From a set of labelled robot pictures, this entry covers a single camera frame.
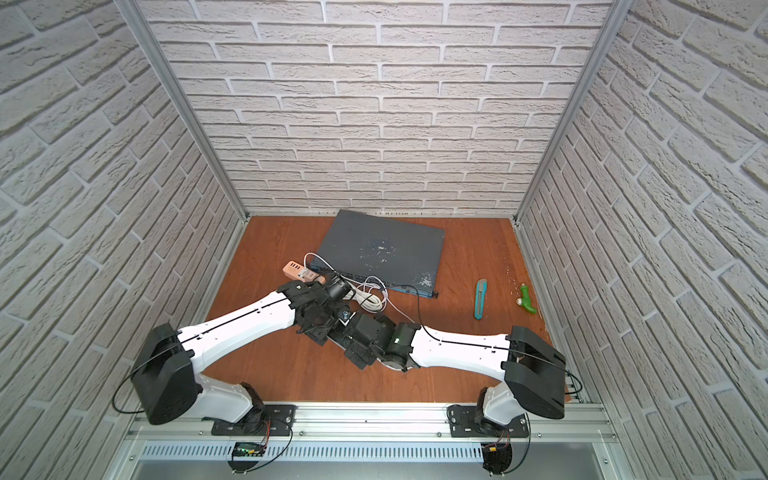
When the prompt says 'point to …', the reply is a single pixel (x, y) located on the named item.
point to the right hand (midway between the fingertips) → (358, 342)
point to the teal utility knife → (480, 298)
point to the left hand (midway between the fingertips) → (343, 312)
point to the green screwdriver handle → (524, 300)
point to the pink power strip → (298, 272)
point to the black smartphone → (334, 336)
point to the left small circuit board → (248, 449)
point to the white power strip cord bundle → (371, 295)
